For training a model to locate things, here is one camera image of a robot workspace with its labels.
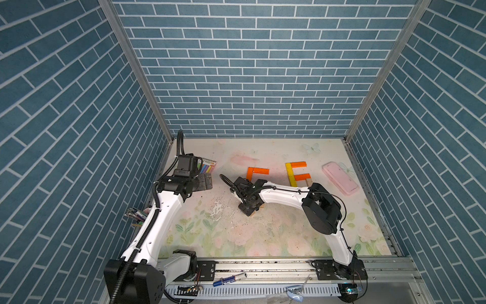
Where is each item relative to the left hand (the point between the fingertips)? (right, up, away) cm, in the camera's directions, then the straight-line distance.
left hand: (204, 180), depth 80 cm
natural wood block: (+52, -4, +21) cm, 56 cm away
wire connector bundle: (-4, -42, -8) cm, 42 cm away
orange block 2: (+19, 0, +25) cm, 31 cm away
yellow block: (+42, +2, +25) cm, 49 cm away
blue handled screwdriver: (+11, -37, -9) cm, 39 cm away
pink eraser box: (+69, -4, +19) cm, 72 cm away
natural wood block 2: (+25, -14, +11) cm, 31 cm away
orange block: (+26, +2, +25) cm, 36 cm away
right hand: (+18, -16, +11) cm, 26 cm away
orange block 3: (+48, +5, +29) cm, 56 cm away
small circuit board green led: (+57, -41, -10) cm, 71 cm away
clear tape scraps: (+37, -40, -11) cm, 55 cm away
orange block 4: (+48, -1, +23) cm, 53 cm away
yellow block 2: (+43, -4, +21) cm, 48 cm away
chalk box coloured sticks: (-4, +5, +25) cm, 26 cm away
